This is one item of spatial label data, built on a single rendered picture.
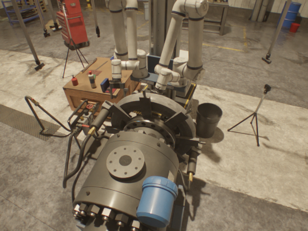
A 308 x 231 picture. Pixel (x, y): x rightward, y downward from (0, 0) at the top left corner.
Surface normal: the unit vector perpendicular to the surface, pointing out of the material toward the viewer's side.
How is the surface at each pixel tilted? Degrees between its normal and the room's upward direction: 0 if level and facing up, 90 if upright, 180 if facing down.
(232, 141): 0
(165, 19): 90
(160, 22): 90
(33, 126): 0
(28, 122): 0
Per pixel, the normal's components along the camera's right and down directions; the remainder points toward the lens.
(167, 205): 0.64, -0.44
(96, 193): -0.29, -0.76
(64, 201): 0.00, -0.74
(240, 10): -0.36, 0.63
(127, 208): 0.29, -0.65
